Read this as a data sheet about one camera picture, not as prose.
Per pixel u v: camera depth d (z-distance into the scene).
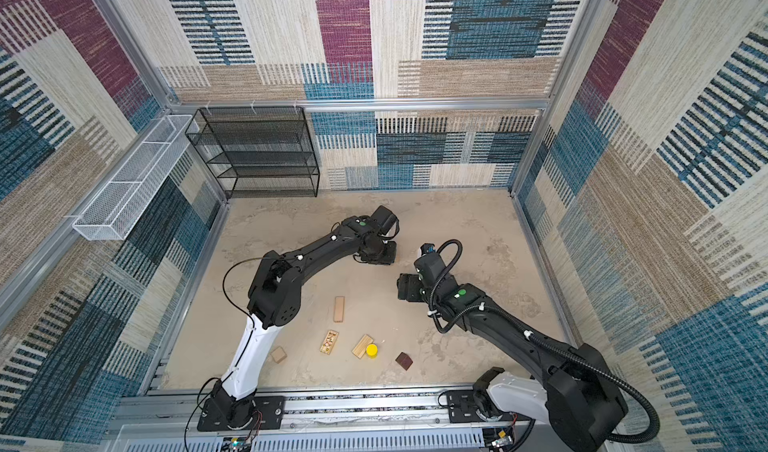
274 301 0.57
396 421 0.73
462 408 0.73
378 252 0.84
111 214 0.70
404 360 0.80
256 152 1.08
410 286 0.74
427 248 0.76
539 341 0.45
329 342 0.83
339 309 0.90
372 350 0.81
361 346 0.82
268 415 0.73
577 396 0.40
